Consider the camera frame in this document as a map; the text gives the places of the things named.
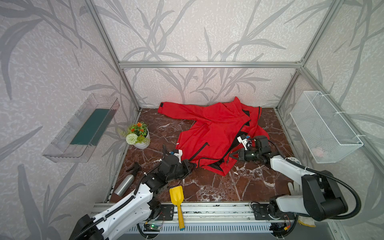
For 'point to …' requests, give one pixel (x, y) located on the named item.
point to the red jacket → (210, 141)
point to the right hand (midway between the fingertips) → (230, 151)
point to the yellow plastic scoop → (177, 196)
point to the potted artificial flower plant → (138, 134)
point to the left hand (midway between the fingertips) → (199, 161)
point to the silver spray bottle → (127, 181)
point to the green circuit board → (153, 227)
